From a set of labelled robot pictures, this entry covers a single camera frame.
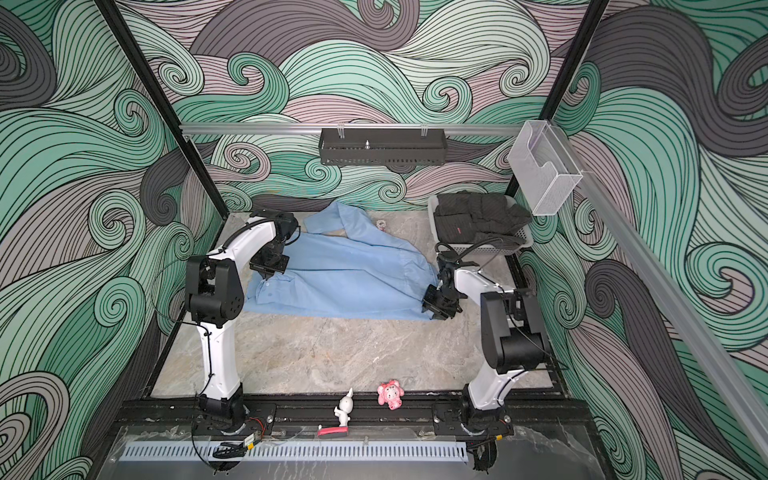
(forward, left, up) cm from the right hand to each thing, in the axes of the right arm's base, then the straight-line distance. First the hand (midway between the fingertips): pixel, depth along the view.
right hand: (427, 310), depth 91 cm
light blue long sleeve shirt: (+16, +28, +1) cm, 32 cm away
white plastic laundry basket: (0, -6, +33) cm, 33 cm away
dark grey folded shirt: (+36, -18, +5) cm, 41 cm away
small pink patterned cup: (+33, +15, +4) cm, 36 cm away
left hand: (+8, +51, +8) cm, 52 cm away
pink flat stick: (-32, +24, +4) cm, 40 cm away
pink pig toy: (-24, +12, +1) cm, 26 cm away
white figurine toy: (-27, +23, +2) cm, 35 cm away
